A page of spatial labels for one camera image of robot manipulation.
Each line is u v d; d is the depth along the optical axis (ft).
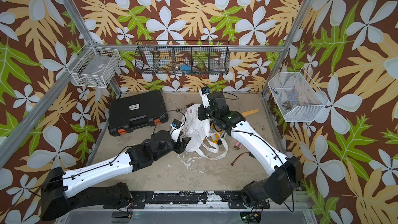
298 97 2.65
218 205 2.41
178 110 3.54
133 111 3.33
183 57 3.16
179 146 2.10
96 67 2.82
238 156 2.92
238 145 2.99
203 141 2.67
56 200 1.26
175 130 2.06
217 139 3.05
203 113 2.22
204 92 2.14
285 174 1.29
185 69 3.06
